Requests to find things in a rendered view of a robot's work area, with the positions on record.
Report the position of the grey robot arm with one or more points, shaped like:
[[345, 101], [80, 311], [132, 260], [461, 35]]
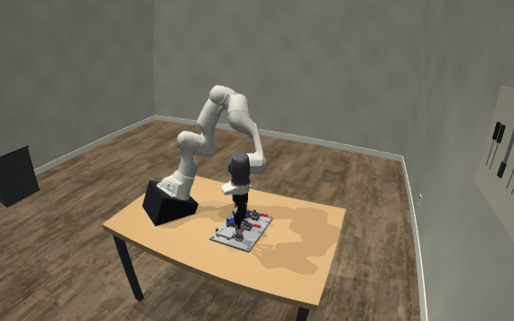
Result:
[[240, 166]]

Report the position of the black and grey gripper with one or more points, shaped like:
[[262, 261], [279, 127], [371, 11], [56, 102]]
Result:
[[240, 210]]

